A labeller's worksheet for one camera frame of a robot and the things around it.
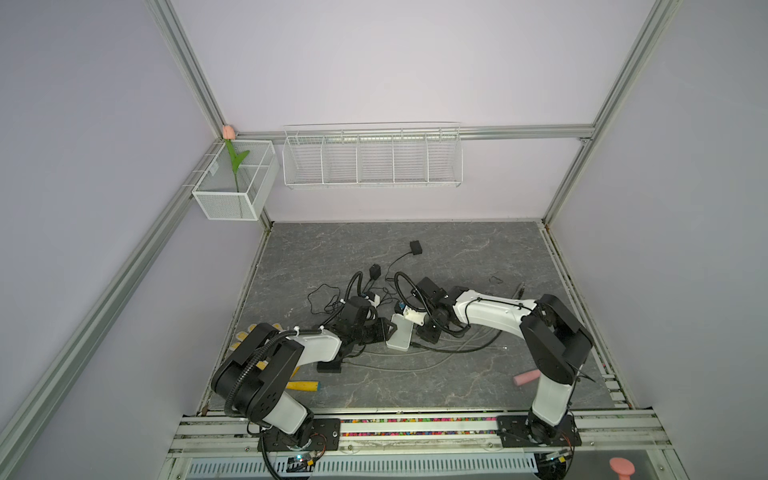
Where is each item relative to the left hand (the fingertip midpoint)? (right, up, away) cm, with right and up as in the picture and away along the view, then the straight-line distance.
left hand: (395, 332), depth 89 cm
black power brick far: (+8, +26, +23) cm, 35 cm away
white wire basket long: (-8, +57, +13) cm, 59 cm away
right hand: (+9, 0, +2) cm, 9 cm away
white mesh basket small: (-40, +39, -12) cm, 57 cm away
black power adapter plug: (-7, +17, +13) cm, 23 cm away
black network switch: (-18, -8, -5) cm, 20 cm away
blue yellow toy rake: (-23, -13, -8) cm, 28 cm away
